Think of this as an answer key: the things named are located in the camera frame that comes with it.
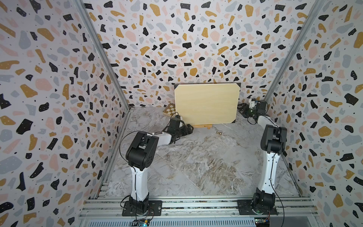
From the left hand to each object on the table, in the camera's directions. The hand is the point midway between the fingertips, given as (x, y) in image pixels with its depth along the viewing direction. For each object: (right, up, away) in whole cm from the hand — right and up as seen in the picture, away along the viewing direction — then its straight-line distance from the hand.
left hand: (191, 128), depth 100 cm
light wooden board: (+6, +18, +7) cm, 20 cm away
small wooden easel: (+13, +1, +4) cm, 13 cm away
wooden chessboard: (-18, +14, +17) cm, 29 cm away
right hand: (+36, +16, +9) cm, 41 cm away
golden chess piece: (+21, -4, +5) cm, 22 cm away
